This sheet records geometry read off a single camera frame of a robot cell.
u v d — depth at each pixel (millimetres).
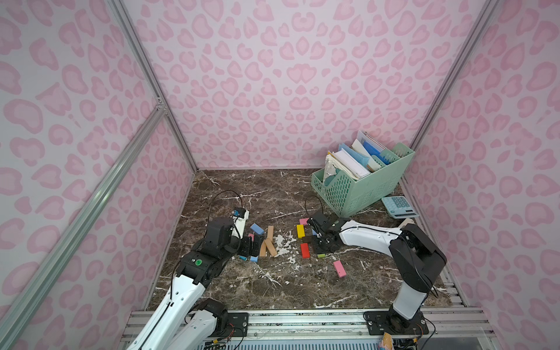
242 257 881
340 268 844
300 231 951
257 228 962
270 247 902
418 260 470
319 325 749
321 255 874
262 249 903
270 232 952
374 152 951
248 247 652
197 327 570
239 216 650
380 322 724
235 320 745
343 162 862
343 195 896
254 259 875
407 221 952
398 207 1008
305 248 900
